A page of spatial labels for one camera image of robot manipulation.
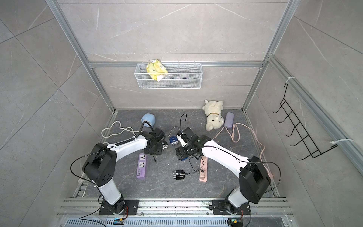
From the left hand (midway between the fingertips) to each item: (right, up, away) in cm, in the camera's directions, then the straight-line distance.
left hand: (157, 149), depth 92 cm
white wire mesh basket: (+15, +51, +9) cm, 54 cm away
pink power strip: (+30, -11, -8) cm, 33 cm away
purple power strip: (-9, -9, -6) cm, 14 cm away
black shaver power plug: (+15, -12, -10) cm, 22 cm away
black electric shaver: (+5, +2, +1) cm, 6 cm away
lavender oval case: (+54, +20, +18) cm, 60 cm away
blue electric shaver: (+10, +6, +6) cm, 13 cm away
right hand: (+17, 0, -10) cm, 20 cm away
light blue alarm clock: (-8, +21, +12) cm, 26 cm away
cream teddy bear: (+41, +28, +17) cm, 53 cm away
